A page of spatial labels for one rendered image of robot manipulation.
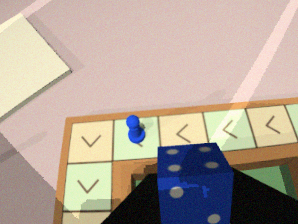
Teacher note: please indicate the blue die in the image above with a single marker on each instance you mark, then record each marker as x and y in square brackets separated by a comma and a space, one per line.
[195, 184]

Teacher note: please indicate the blue pawn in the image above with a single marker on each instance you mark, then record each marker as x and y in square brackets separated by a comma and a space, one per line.
[136, 133]

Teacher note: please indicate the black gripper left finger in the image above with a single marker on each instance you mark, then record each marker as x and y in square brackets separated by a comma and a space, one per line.
[140, 206]

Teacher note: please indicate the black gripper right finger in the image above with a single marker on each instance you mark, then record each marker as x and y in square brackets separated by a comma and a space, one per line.
[253, 202]

